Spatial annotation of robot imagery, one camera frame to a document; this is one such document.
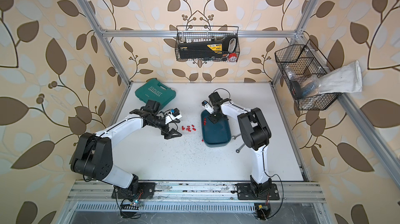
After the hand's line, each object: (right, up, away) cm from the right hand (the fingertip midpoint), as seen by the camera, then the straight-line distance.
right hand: (214, 117), depth 101 cm
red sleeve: (-20, -6, -5) cm, 22 cm away
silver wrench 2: (+12, -17, -14) cm, 25 cm away
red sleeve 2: (-17, -5, -5) cm, 19 cm away
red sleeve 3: (-14, -5, -4) cm, 16 cm away
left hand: (-21, -3, -17) cm, 27 cm away
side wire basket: (+45, +29, -19) cm, 57 cm away
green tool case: (-44, +18, +8) cm, 49 cm away
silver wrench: (+12, -11, -9) cm, 18 cm away
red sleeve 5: (-13, -7, -5) cm, 16 cm away
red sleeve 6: (-7, -3, -3) cm, 8 cm away
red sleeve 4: (-17, -7, -5) cm, 19 cm away
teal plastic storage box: (0, -9, -11) cm, 14 cm away
